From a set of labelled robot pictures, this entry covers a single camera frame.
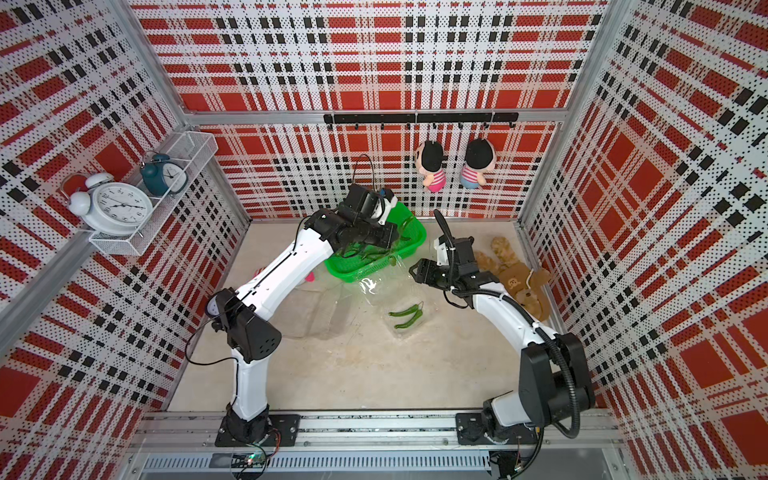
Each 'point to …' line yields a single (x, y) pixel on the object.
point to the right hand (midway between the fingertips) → (421, 272)
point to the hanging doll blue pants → (479, 158)
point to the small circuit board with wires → (255, 459)
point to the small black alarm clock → (211, 307)
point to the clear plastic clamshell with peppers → (398, 304)
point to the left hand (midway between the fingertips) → (399, 234)
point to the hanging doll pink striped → (429, 161)
